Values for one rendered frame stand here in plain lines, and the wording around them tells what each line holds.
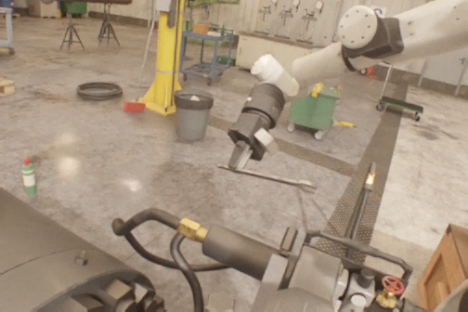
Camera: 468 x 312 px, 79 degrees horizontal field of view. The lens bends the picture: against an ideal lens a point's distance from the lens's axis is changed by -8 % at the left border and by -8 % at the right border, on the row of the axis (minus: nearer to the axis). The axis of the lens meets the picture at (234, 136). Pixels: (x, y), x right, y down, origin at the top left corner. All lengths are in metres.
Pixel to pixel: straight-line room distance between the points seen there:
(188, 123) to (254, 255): 2.40
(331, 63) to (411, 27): 0.16
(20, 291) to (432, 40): 0.70
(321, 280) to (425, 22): 0.49
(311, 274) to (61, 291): 0.42
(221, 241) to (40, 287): 0.35
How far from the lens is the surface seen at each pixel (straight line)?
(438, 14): 0.58
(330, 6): 6.63
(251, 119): 0.67
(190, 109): 2.88
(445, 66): 10.76
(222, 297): 0.23
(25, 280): 0.51
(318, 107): 3.51
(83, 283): 0.51
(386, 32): 0.58
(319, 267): 0.65
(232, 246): 0.67
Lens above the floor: 1.25
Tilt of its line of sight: 23 degrees down
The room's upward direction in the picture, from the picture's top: 9 degrees clockwise
